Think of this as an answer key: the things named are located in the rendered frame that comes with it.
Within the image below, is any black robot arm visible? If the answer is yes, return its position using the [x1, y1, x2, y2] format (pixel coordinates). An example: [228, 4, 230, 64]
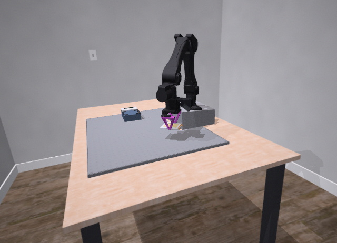
[156, 34, 202, 111]

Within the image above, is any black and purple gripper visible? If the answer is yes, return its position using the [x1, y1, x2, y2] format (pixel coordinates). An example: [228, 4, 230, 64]
[161, 97, 181, 130]

